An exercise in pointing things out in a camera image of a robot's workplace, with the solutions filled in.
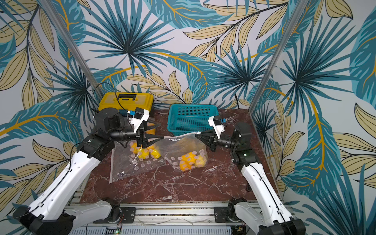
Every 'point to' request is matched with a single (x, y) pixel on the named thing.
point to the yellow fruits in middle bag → (189, 160)
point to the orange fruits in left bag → (144, 153)
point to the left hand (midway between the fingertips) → (160, 133)
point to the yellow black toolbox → (128, 102)
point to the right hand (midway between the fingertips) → (197, 135)
